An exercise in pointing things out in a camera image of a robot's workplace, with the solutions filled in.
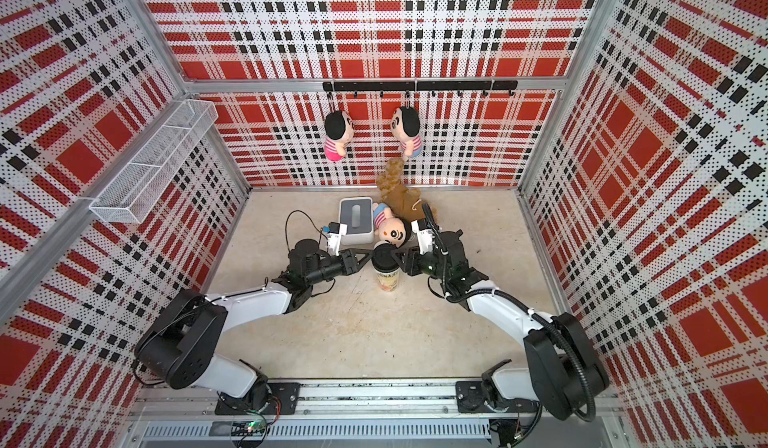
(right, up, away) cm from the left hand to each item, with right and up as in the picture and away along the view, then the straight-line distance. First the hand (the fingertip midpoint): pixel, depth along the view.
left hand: (377, 256), depth 84 cm
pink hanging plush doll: (-13, +39, +10) cm, 43 cm away
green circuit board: (-30, -39, -15) cm, 51 cm away
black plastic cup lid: (+2, 0, -4) cm, 4 cm away
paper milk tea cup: (+3, -7, +1) cm, 8 cm away
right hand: (+7, 0, -1) cm, 7 cm away
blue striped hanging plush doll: (+8, +39, +7) cm, 41 cm away
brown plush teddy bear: (+5, +19, +19) cm, 28 cm away
